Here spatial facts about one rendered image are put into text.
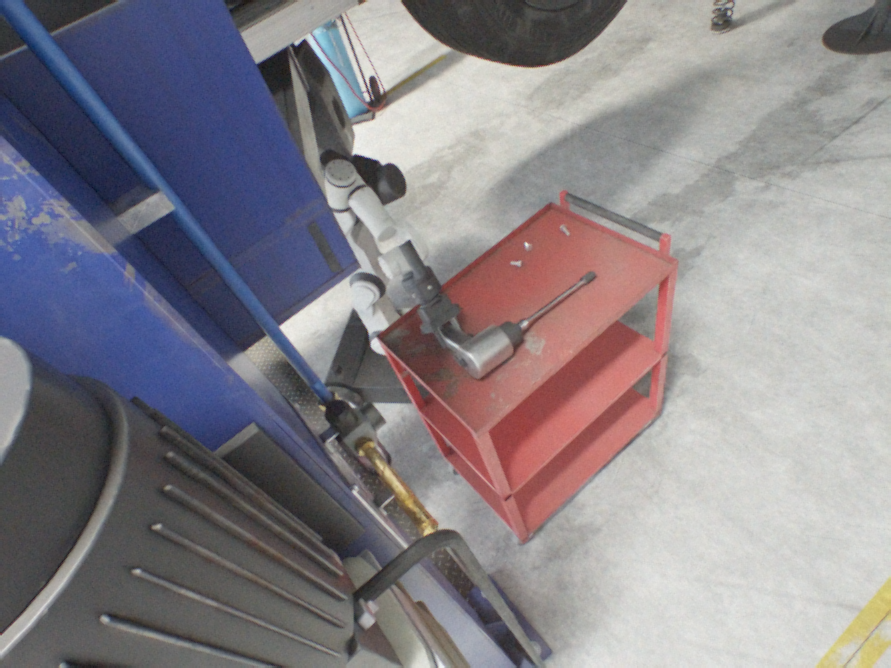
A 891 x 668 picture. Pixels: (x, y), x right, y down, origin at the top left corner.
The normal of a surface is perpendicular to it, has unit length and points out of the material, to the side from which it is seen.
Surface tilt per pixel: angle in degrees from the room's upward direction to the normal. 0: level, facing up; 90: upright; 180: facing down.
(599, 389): 0
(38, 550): 90
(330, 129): 85
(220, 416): 90
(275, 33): 91
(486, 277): 0
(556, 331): 0
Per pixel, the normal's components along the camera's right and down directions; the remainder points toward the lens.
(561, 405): -0.26, -0.61
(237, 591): 0.96, -0.07
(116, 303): 0.59, 0.51
